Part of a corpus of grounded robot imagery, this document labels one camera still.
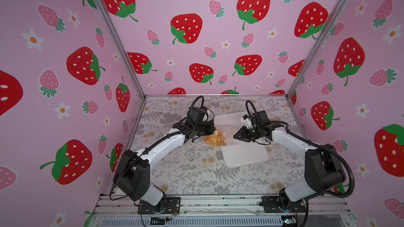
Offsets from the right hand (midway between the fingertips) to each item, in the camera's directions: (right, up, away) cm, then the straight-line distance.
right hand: (233, 138), depth 86 cm
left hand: (-9, +6, -3) cm, 11 cm away
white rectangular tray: (+3, -10, +7) cm, 13 cm away
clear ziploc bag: (-2, +3, +5) cm, 6 cm away
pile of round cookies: (-9, -1, 0) cm, 10 cm away
